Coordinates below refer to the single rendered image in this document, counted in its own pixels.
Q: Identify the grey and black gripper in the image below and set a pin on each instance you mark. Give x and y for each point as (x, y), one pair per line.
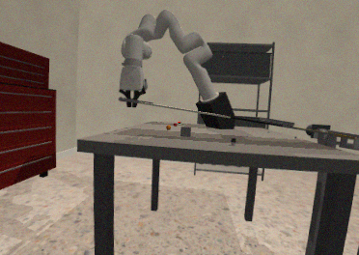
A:
(132, 79)

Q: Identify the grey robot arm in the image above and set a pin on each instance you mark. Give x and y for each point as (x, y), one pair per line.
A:
(135, 50)

